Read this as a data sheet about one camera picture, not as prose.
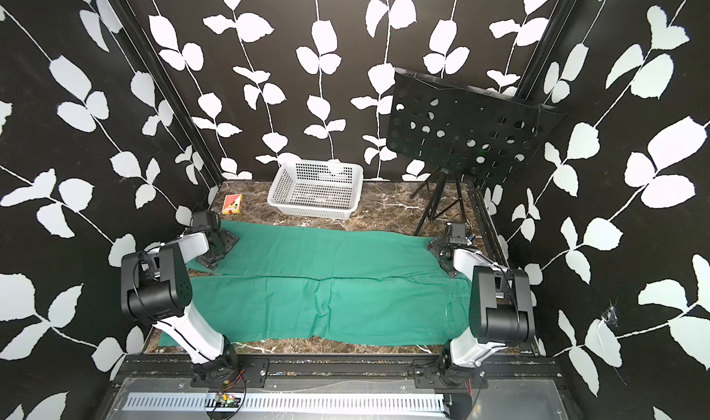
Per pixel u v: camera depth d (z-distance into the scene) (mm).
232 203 1108
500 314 465
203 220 781
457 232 758
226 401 705
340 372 762
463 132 718
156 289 490
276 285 890
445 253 709
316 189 1185
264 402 701
